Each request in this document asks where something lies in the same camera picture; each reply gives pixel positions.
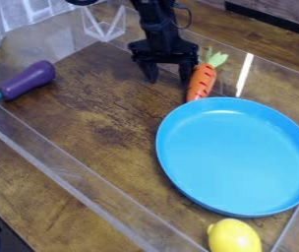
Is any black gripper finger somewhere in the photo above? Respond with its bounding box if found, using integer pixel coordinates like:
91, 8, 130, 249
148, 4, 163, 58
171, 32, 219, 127
179, 62, 194, 86
138, 62, 159, 83

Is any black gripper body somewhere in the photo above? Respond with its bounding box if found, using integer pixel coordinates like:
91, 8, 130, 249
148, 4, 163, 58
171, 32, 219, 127
128, 27, 198, 64

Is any orange toy carrot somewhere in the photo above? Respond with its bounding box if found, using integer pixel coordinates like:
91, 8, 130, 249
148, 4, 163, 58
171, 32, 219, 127
187, 48, 229, 101

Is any blue round tray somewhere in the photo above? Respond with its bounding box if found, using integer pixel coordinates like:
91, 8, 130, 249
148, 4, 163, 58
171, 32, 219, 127
156, 97, 299, 218

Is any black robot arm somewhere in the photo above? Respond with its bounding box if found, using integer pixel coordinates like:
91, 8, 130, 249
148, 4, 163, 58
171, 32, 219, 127
128, 0, 198, 86

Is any purple toy eggplant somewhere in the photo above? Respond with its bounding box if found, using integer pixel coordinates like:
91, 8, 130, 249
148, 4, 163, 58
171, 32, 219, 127
0, 60, 55, 100

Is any white patterned curtain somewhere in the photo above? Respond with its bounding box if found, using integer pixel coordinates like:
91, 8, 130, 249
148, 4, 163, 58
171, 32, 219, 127
0, 0, 76, 46

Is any yellow toy lemon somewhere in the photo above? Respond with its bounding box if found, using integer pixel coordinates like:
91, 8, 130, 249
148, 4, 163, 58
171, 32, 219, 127
207, 219, 262, 252

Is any black cable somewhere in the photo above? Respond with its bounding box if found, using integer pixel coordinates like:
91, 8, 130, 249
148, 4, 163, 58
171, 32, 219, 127
171, 2, 194, 31

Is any clear acrylic enclosure wall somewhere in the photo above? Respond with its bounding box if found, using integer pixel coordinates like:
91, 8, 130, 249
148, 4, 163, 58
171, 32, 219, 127
0, 0, 299, 252

